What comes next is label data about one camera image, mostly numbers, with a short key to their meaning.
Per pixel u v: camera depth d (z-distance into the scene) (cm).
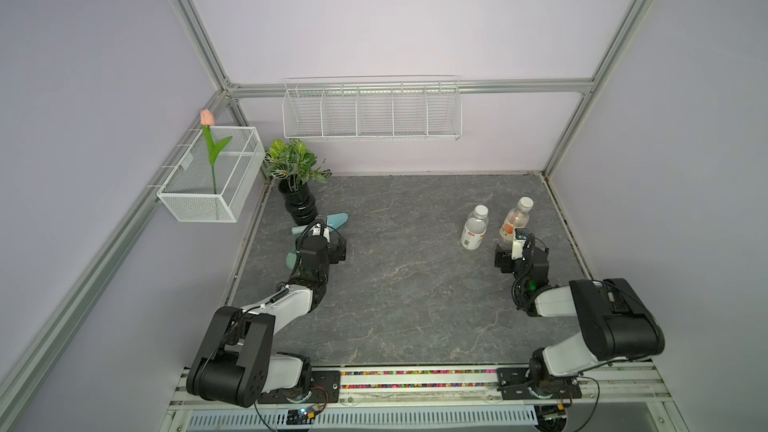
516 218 98
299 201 99
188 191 68
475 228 91
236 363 42
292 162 93
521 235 81
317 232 77
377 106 97
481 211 87
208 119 79
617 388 74
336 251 74
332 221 106
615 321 46
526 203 87
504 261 85
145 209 62
